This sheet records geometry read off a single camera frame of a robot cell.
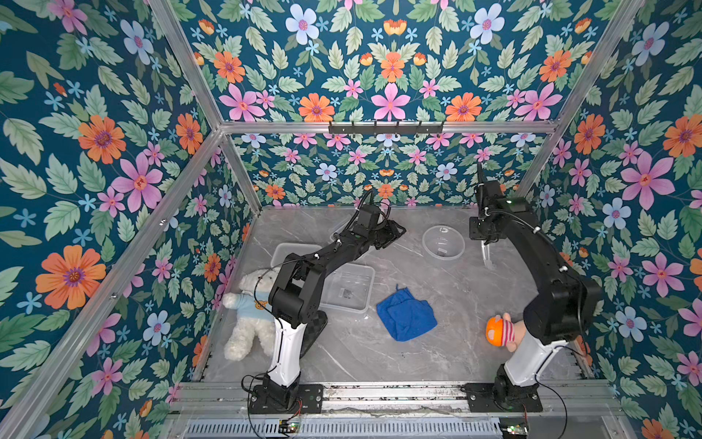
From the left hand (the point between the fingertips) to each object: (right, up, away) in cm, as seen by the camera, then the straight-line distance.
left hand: (407, 228), depth 92 cm
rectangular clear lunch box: (-45, -8, +8) cm, 46 cm away
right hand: (+26, 0, -6) cm, 27 cm away
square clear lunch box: (-20, -21, +3) cm, 30 cm away
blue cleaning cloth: (-1, -28, -5) cm, 29 cm away
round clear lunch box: (+17, -7, +16) cm, 24 cm away
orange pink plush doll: (+27, -31, -12) cm, 42 cm away
